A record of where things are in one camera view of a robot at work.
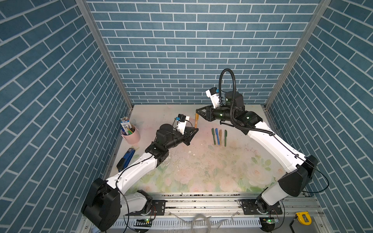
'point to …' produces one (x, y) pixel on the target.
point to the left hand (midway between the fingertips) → (201, 131)
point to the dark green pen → (225, 137)
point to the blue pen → (217, 134)
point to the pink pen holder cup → (133, 138)
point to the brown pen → (196, 118)
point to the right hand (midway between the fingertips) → (199, 111)
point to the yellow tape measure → (304, 218)
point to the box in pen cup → (125, 122)
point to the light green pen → (213, 136)
